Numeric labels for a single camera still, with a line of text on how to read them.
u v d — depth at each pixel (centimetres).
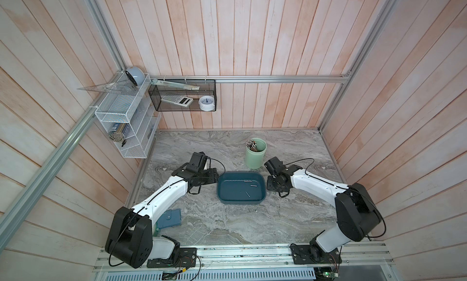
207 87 93
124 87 86
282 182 65
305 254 73
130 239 41
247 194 90
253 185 93
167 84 90
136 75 83
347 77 93
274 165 72
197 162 66
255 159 94
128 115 69
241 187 94
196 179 65
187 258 73
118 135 77
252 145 90
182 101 98
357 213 44
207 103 95
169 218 82
